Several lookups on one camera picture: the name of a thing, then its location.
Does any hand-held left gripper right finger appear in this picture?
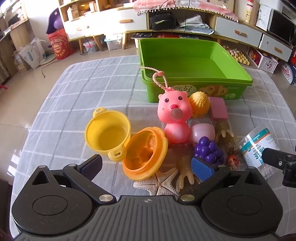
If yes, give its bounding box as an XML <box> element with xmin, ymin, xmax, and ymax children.
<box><xmin>179</xmin><ymin>158</ymin><xmax>264</xmax><ymax>204</ymax></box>

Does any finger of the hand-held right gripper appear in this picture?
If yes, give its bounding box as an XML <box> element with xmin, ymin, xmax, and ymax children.
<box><xmin>262</xmin><ymin>148</ymin><xmax>296</xmax><ymax>187</ymax></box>

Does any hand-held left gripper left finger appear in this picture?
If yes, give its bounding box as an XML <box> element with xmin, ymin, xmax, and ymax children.
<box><xmin>31</xmin><ymin>155</ymin><xmax>117</xmax><ymax>206</ymax></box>

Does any amber rubber hand toy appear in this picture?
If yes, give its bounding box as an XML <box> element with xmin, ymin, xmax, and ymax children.
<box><xmin>214</xmin><ymin>120</ymin><xmax>238</xmax><ymax>154</ymax></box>
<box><xmin>176</xmin><ymin>153</ymin><xmax>204</xmax><ymax>194</ymax></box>

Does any purple grape toy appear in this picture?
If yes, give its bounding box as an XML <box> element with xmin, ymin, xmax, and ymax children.
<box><xmin>194</xmin><ymin>136</ymin><xmax>225</xmax><ymax>165</ymax></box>

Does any clear cotton swab container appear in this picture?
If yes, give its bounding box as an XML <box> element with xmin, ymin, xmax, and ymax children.
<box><xmin>239</xmin><ymin>124</ymin><xmax>281</xmax><ymax>179</ymax></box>

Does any small orange tiger figure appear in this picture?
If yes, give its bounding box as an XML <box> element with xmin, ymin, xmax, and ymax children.
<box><xmin>226</xmin><ymin>149</ymin><xmax>241</xmax><ymax>171</ymax></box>

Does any yellow toy pot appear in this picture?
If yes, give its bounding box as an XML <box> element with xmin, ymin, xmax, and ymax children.
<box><xmin>85</xmin><ymin>108</ymin><xmax>132</xmax><ymax>161</ymax></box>

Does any beige starfish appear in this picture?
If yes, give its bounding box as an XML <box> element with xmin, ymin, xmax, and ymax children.
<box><xmin>133</xmin><ymin>167</ymin><xmax>179</xmax><ymax>197</ymax></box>

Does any orange toy pot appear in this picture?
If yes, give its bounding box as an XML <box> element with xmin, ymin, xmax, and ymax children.
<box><xmin>122</xmin><ymin>127</ymin><xmax>168</xmax><ymax>181</ymax></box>

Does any green plastic bin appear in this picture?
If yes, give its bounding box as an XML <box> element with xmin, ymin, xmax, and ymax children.
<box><xmin>137</xmin><ymin>38</ymin><xmax>253</xmax><ymax>103</ymax></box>

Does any pink capsule egg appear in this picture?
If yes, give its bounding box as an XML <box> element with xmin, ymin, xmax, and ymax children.
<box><xmin>188</xmin><ymin>118</ymin><xmax>216</xmax><ymax>146</ymax></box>

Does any pink rectangular box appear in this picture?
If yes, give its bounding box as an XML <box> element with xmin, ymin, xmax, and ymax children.
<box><xmin>208</xmin><ymin>97</ymin><xmax>229</xmax><ymax>121</ymax></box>

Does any grey checked tablecloth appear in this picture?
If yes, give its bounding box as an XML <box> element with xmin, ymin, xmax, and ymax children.
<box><xmin>9</xmin><ymin>56</ymin><xmax>296</xmax><ymax>232</ymax></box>

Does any yellow corn toy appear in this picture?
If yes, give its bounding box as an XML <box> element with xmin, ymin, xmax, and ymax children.
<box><xmin>188</xmin><ymin>91</ymin><xmax>211</xmax><ymax>118</ymax></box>

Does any pink bear toy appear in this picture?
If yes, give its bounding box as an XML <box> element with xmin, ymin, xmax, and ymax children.
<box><xmin>138</xmin><ymin>65</ymin><xmax>192</xmax><ymax>147</ymax></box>

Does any blue and red box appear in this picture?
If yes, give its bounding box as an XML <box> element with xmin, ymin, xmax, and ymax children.
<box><xmin>280</xmin><ymin>61</ymin><xmax>296</xmax><ymax>85</ymax></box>

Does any white printed crate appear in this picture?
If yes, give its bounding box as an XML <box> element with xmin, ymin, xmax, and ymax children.
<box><xmin>246</xmin><ymin>46</ymin><xmax>279</xmax><ymax>73</ymax></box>

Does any egg tray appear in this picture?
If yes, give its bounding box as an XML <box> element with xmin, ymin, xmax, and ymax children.
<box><xmin>223</xmin><ymin>44</ymin><xmax>251</xmax><ymax>66</ymax></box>

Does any small grey drawer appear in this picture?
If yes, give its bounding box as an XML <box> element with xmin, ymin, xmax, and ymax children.
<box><xmin>259</xmin><ymin>35</ymin><xmax>293</xmax><ymax>62</ymax></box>

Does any clear storage box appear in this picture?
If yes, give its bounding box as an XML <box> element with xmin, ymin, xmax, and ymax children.
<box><xmin>104</xmin><ymin>35</ymin><xmax>123</xmax><ymax>50</ymax></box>

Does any red printed bag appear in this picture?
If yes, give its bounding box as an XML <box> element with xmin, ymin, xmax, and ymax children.
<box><xmin>47</xmin><ymin>29</ymin><xmax>75</xmax><ymax>61</ymax></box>

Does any white paper bag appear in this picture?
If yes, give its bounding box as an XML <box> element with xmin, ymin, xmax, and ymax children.
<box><xmin>18</xmin><ymin>38</ymin><xmax>47</xmax><ymax>70</ymax></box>

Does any microwave oven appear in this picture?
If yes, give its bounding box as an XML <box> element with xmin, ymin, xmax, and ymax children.
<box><xmin>267</xmin><ymin>8</ymin><xmax>296</xmax><ymax>45</ymax></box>

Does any wide white drawer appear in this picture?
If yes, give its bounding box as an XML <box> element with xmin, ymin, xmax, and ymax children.
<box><xmin>62</xmin><ymin>10</ymin><xmax>147</xmax><ymax>41</ymax></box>

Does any wooden TV cabinet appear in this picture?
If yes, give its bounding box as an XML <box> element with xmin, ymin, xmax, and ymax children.
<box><xmin>58</xmin><ymin>0</ymin><xmax>296</xmax><ymax>63</ymax></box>

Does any pile of papers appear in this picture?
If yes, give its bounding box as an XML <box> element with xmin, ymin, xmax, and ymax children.
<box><xmin>178</xmin><ymin>14</ymin><xmax>214</xmax><ymax>35</ymax></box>

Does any purple balloon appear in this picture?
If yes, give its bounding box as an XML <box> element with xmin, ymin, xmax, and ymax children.
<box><xmin>46</xmin><ymin>8</ymin><xmax>62</xmax><ymax>34</ymax></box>

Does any wooden desk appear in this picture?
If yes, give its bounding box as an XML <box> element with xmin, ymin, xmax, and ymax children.
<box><xmin>0</xmin><ymin>0</ymin><xmax>30</xmax><ymax>79</ymax></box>

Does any black bag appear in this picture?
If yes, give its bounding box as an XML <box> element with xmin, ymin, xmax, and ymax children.
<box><xmin>149</xmin><ymin>11</ymin><xmax>177</xmax><ymax>30</ymax></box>

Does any pink lace cloth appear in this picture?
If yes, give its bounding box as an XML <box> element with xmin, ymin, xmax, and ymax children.
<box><xmin>133</xmin><ymin>0</ymin><xmax>241</xmax><ymax>21</ymax></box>

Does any grey drawer with wooden handle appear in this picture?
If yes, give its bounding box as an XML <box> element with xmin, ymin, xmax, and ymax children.
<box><xmin>215</xmin><ymin>17</ymin><xmax>263</xmax><ymax>47</ymax></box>

